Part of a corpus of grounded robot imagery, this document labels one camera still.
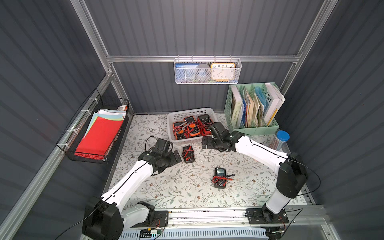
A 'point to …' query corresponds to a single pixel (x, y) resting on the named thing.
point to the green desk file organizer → (273, 125)
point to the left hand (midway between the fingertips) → (173, 160)
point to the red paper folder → (99, 137)
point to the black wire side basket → (98, 106)
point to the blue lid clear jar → (282, 136)
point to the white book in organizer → (275, 98)
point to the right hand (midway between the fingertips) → (210, 141)
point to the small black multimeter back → (188, 154)
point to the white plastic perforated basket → (173, 117)
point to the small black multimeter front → (220, 179)
